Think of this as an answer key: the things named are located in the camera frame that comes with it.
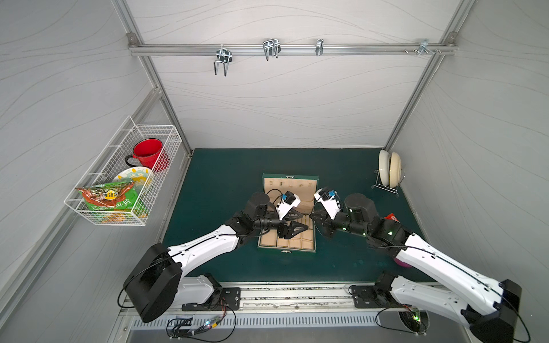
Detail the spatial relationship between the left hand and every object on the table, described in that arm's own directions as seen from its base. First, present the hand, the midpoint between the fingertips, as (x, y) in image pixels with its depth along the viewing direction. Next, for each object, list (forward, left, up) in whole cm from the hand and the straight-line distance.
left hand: (304, 222), depth 72 cm
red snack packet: (+12, -41, -18) cm, 46 cm away
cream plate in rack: (+28, -42, -4) cm, 51 cm away
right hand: (+2, -2, +3) cm, 4 cm away
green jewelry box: (+18, -1, -3) cm, 18 cm away
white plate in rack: (+29, -37, -4) cm, 47 cm away
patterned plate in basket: (+8, +54, +15) cm, 57 cm away
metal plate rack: (+27, -43, -16) cm, 53 cm away
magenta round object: (-17, -22, +14) cm, 31 cm away
